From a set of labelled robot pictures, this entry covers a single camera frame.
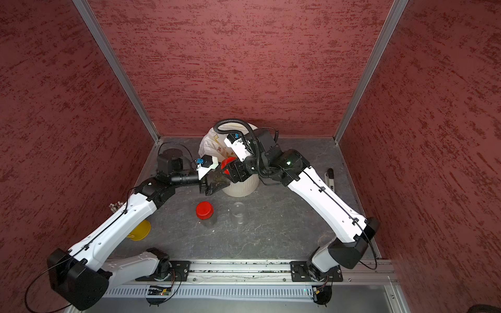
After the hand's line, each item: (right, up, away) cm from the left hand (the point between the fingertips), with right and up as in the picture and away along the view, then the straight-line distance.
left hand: (224, 176), depth 70 cm
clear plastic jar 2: (-1, +1, -8) cm, 8 cm away
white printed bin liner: (-7, +13, +13) cm, 20 cm away
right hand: (+3, +2, -5) cm, 6 cm away
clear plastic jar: (+3, -19, +23) cm, 30 cm away
